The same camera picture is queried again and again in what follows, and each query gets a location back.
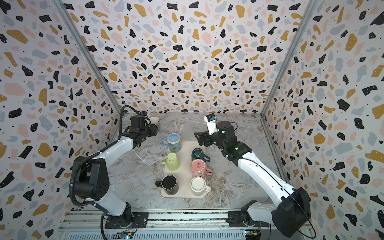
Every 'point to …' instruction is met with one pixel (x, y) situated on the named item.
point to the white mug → (198, 185)
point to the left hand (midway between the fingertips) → (155, 125)
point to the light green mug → (172, 162)
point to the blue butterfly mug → (173, 142)
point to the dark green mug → (198, 153)
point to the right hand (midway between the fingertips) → (199, 128)
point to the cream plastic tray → (183, 173)
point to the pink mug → (198, 169)
